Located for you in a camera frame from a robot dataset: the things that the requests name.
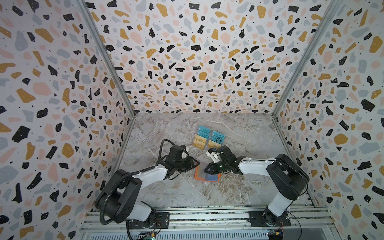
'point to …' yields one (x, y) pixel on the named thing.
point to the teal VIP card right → (216, 134)
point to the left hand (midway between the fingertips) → (201, 162)
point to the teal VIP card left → (204, 132)
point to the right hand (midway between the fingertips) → (204, 168)
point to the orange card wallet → (200, 174)
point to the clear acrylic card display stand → (209, 138)
